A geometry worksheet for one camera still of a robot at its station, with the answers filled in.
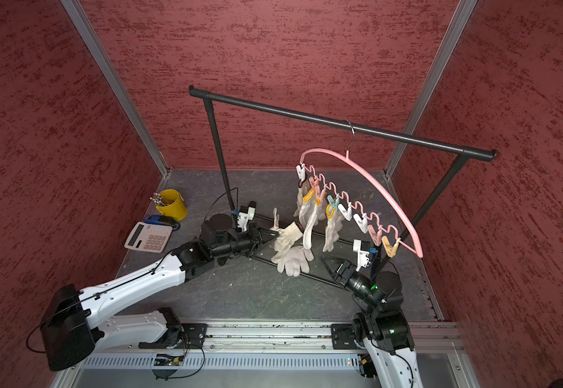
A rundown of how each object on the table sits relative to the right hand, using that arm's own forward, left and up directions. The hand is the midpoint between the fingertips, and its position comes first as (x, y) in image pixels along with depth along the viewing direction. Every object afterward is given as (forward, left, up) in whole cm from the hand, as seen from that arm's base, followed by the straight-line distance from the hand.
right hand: (317, 265), depth 68 cm
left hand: (+6, +11, +4) cm, 13 cm away
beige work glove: (+23, +3, +8) cm, 24 cm away
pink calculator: (+21, +65, -17) cm, 70 cm away
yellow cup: (+29, +54, -10) cm, 62 cm away
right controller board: (-23, -14, -22) cm, 34 cm away
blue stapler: (+27, +61, -15) cm, 68 cm away
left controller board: (-20, +46, -20) cm, 54 cm away
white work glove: (+11, +2, +12) cm, 16 cm away
